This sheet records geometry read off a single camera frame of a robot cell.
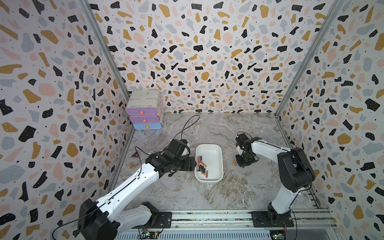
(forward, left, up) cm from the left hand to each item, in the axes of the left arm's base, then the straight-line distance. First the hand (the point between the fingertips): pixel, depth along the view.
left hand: (193, 163), depth 77 cm
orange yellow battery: (+8, -25, -16) cm, 31 cm away
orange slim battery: (+7, -6, -15) cm, 18 cm away
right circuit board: (-29, -41, -17) cm, 53 cm away
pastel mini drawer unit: (+36, +31, +5) cm, 48 cm away
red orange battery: (+1, -8, -16) cm, 18 cm away
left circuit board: (-28, +21, -17) cm, 39 cm away
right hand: (+7, -30, -16) cm, 35 cm away
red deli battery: (+11, -3, -16) cm, 19 cm away
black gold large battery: (+4, -3, -15) cm, 16 cm away
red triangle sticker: (+15, +38, -15) cm, 44 cm away
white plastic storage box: (+13, -12, -18) cm, 25 cm away
